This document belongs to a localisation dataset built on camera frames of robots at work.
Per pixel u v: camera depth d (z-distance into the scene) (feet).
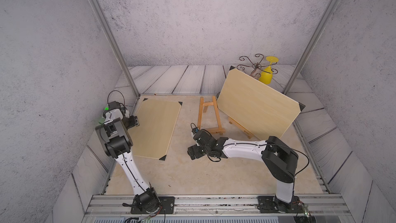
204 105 2.87
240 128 3.16
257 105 2.73
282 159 1.56
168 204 2.38
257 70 3.15
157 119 3.54
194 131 2.60
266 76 3.30
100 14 2.61
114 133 2.04
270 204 2.38
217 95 3.60
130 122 3.05
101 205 2.44
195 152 2.53
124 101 3.24
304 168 1.61
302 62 3.32
